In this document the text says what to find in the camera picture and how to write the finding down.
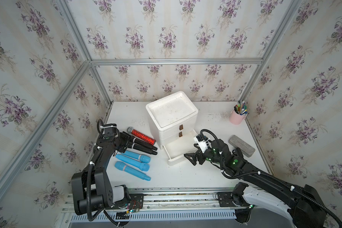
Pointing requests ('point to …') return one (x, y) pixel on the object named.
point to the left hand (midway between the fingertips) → (130, 139)
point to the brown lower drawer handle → (180, 134)
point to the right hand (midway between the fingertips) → (192, 150)
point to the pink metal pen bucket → (236, 118)
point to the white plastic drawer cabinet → (172, 118)
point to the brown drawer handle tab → (181, 127)
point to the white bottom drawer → (175, 150)
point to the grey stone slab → (248, 150)
